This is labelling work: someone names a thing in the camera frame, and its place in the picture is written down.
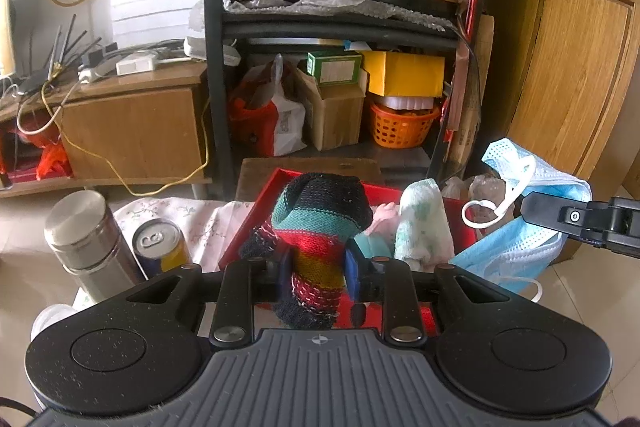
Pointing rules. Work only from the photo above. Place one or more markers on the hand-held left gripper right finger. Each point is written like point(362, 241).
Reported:
point(354, 274)

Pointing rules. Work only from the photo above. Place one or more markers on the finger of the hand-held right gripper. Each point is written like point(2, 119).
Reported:
point(550, 212)

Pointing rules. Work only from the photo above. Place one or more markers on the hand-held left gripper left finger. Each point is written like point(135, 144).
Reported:
point(285, 277)

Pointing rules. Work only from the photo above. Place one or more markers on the striped knit sock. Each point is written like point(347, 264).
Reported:
point(315, 232)

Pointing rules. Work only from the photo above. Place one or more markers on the blue face mask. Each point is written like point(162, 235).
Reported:
point(505, 247)

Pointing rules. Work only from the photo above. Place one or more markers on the teal and pink plush doll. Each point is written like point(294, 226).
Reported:
point(382, 219)

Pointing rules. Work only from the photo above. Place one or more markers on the red cardboard box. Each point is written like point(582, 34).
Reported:
point(245, 227)

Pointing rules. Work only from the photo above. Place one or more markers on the white terry towel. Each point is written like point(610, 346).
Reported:
point(422, 222)

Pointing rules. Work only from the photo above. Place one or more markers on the crumpled clear plastic bag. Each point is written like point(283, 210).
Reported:
point(475, 192)

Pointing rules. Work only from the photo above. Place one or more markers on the leaning cardboard sheet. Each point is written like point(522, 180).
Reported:
point(475, 117)

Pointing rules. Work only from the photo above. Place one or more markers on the blue and yellow drink can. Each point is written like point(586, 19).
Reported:
point(162, 247)

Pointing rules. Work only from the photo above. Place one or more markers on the wooden cabinet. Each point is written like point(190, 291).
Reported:
point(565, 82)

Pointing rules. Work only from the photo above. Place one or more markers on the orange plastic basket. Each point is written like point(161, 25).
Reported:
point(402, 127)

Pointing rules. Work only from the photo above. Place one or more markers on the red and white plastic bag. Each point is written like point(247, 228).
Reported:
point(265, 122)

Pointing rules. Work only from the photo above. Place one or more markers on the brown cardboard box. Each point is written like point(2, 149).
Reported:
point(335, 117)

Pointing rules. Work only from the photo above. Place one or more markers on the white ribbed container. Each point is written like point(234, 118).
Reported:
point(407, 103)

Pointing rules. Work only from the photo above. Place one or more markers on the stainless steel thermos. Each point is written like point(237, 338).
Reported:
point(90, 242)

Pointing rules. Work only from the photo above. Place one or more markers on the yellow box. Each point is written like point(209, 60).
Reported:
point(405, 74)

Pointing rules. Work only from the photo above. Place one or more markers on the green carton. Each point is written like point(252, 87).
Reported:
point(334, 68)

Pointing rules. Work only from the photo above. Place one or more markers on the wooden television stand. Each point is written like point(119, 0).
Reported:
point(130, 127)

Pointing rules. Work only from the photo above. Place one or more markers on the glass jar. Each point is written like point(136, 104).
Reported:
point(52, 319)

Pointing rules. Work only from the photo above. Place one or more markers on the white electronic device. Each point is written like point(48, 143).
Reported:
point(195, 47)

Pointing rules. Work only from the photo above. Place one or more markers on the black shelf rack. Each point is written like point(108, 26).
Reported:
point(214, 32)

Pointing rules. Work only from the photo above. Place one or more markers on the white power adapter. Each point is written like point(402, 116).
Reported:
point(136, 63)

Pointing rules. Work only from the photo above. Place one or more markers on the black power adapter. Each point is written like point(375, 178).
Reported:
point(102, 52)

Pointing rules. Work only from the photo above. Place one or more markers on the black router with antennas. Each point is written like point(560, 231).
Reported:
point(65, 52)

